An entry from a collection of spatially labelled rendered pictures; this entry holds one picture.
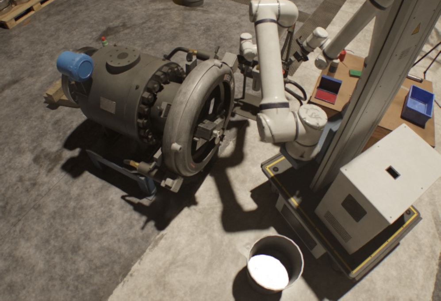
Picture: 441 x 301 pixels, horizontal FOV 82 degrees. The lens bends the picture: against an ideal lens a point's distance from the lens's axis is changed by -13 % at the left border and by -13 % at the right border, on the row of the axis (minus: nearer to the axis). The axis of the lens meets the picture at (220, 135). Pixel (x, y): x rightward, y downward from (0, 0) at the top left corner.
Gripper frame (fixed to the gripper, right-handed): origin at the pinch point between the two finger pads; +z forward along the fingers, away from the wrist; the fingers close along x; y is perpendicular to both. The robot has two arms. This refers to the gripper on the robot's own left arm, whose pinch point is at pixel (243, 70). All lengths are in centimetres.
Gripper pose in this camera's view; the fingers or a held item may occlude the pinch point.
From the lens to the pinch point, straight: 237.4
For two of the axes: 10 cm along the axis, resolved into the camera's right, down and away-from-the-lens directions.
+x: -9.0, -3.5, 2.7
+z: 0.0, 6.2, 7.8
